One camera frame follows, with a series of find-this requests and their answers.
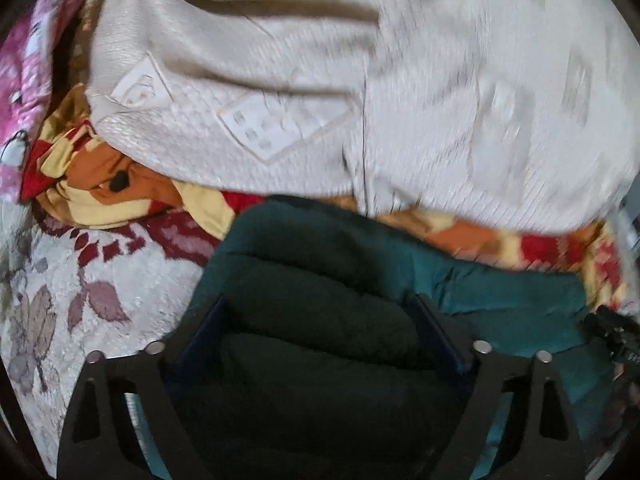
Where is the white floral bed sheet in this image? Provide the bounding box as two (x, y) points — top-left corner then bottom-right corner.
(1, 203), (218, 474)

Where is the pink floral blanket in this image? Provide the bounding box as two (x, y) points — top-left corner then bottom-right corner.
(1, 0), (85, 203)

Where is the dark green puffer jacket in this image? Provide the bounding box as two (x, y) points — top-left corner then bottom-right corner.
(164, 197), (613, 479)

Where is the beige embossed quilt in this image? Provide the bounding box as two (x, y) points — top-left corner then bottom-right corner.
(87, 0), (639, 233)

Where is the person's right hand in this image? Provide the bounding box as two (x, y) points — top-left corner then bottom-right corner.
(601, 364), (639, 443)

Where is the red orange patterned blanket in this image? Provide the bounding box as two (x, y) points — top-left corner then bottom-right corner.
(21, 84), (629, 310)

